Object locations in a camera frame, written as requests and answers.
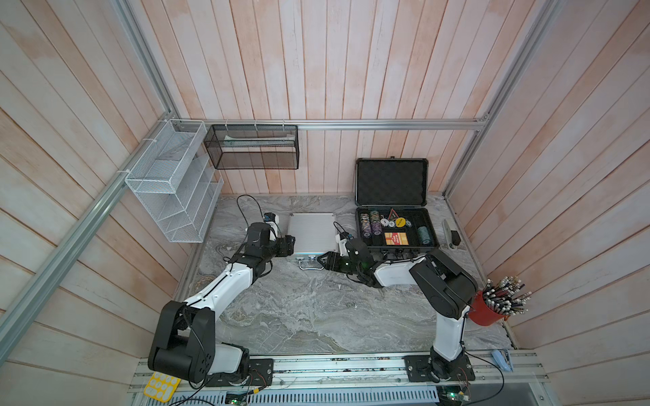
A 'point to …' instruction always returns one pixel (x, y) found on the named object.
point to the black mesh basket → (253, 146)
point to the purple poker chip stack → (377, 227)
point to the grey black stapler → (452, 237)
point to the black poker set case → (390, 200)
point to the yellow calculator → (161, 386)
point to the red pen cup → (498, 301)
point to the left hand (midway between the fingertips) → (287, 241)
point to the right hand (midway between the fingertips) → (321, 259)
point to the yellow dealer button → (400, 222)
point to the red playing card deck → (396, 238)
